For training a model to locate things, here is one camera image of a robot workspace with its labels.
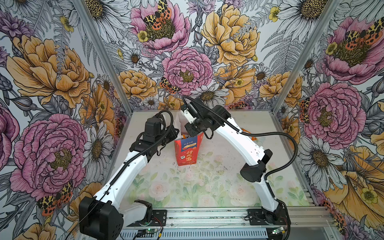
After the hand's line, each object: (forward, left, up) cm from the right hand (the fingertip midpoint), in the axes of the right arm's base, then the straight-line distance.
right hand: (192, 133), depth 76 cm
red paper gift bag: (-5, +3, -5) cm, 8 cm away
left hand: (+1, +7, -3) cm, 7 cm away
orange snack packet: (+11, -39, -22) cm, 46 cm away
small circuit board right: (-38, -39, -27) cm, 61 cm away
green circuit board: (-37, +21, -26) cm, 50 cm away
